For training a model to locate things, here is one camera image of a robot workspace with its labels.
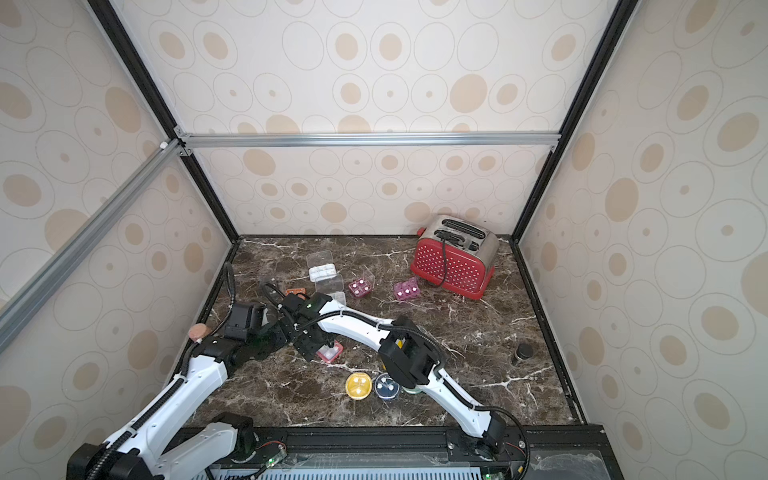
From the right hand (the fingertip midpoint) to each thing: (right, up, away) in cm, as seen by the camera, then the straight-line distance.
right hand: (329, 339), depth 92 cm
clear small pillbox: (-24, +17, +14) cm, 33 cm away
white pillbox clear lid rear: (-8, +25, +22) cm, 34 cm away
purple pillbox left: (+8, +15, +12) cm, 20 cm away
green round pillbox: (+25, -12, -10) cm, 29 cm away
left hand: (-6, +5, -9) cm, 12 cm away
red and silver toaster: (+39, +26, 0) cm, 47 cm away
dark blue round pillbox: (+17, -11, -9) cm, 23 cm away
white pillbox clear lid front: (-1, +15, +14) cm, 21 cm away
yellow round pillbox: (+10, -11, -9) cm, 17 cm away
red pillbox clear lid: (+1, -4, -3) cm, 5 cm away
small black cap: (+55, 0, -12) cm, 56 cm away
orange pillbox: (-15, +13, +14) cm, 25 cm away
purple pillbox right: (+25, +14, +11) cm, 31 cm away
